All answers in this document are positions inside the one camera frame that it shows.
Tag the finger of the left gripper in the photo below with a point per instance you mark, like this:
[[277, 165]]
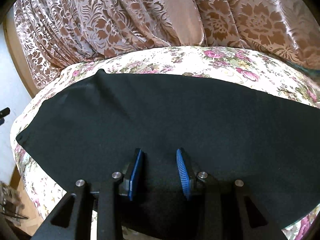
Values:
[[5, 112]]

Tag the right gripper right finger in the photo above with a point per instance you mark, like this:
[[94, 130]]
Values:
[[185, 171]]

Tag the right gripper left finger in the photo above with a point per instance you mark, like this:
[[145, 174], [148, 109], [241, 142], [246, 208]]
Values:
[[134, 183]]

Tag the black pants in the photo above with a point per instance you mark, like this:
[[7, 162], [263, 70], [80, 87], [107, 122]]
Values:
[[92, 128]]

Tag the floral bedspread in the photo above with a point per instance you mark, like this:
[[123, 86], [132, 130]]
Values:
[[249, 68]]

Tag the wooden rack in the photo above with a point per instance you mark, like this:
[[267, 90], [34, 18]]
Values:
[[11, 204]]

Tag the brown patterned curtain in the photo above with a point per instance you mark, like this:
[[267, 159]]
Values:
[[57, 33]]

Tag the wooden window frame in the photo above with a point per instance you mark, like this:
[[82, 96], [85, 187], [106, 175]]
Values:
[[17, 54]]

